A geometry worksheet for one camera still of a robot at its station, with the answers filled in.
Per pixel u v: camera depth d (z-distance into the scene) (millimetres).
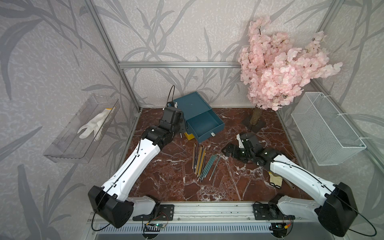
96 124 642
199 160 914
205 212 751
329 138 615
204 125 914
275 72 615
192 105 927
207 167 887
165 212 736
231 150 719
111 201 371
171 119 531
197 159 921
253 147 608
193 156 935
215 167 889
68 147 617
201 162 911
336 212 386
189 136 977
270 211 667
